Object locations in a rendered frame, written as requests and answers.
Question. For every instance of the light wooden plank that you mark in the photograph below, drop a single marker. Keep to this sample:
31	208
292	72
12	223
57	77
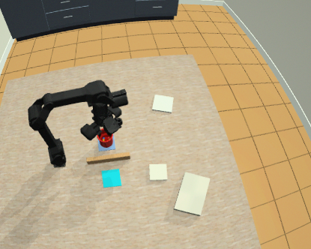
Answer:
108	158

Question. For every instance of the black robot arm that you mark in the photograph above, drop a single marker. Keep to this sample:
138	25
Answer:
96	94

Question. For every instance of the red cup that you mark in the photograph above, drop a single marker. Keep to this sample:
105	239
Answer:
107	142

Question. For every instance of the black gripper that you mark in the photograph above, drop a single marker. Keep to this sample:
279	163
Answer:
90	131

